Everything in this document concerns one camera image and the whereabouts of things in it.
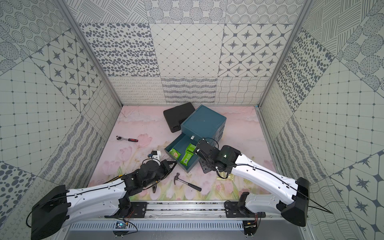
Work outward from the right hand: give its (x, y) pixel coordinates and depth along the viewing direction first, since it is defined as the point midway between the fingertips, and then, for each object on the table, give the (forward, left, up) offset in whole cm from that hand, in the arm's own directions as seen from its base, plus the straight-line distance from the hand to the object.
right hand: (209, 163), depth 73 cm
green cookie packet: (+7, +12, -8) cm, 16 cm away
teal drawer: (+16, +17, -9) cm, 25 cm away
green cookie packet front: (+9, +19, -8) cm, 22 cm away
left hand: (+3, +16, -3) cm, 17 cm away
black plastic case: (+43, +24, -13) cm, 51 cm away
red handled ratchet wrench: (+23, +60, -14) cm, 66 cm away
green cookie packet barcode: (+13, +10, -7) cm, 18 cm away
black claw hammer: (-6, +8, -17) cm, 20 cm away
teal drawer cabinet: (+21, +3, +6) cm, 22 cm away
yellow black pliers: (-8, +30, -15) cm, 34 cm away
